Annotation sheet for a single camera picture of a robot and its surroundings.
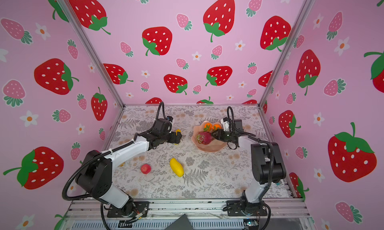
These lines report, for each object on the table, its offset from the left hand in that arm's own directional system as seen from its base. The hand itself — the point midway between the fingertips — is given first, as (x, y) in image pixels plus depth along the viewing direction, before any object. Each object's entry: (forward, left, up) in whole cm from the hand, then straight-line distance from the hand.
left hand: (176, 133), depth 90 cm
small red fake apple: (-19, +16, -8) cm, 26 cm away
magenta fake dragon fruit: (-1, -18, -3) cm, 18 cm away
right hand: (+2, -23, -3) cm, 24 cm away
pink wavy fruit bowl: (-3, -24, -10) cm, 26 cm away
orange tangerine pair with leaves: (+7, -20, -2) cm, 22 cm away
